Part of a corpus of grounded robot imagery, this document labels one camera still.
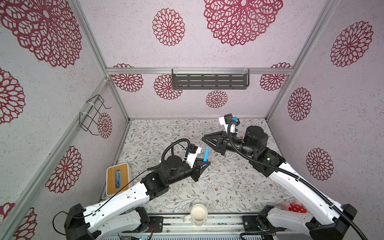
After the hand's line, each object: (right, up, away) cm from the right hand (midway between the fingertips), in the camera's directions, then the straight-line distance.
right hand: (204, 135), depth 59 cm
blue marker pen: (+1, -7, +3) cm, 8 cm away
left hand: (+2, -13, +8) cm, 15 cm away
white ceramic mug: (-2, -42, +18) cm, 46 cm away
